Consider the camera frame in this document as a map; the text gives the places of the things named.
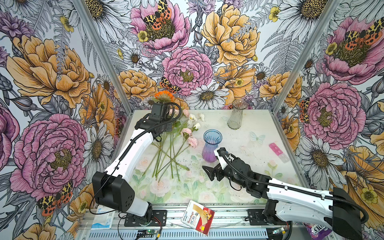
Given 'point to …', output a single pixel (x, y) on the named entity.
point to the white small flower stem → (193, 121)
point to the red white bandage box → (198, 217)
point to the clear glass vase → (234, 121)
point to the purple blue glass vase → (212, 138)
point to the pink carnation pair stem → (188, 141)
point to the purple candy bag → (316, 232)
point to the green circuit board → (151, 231)
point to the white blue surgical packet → (103, 218)
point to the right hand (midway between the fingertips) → (210, 166)
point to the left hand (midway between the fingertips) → (164, 128)
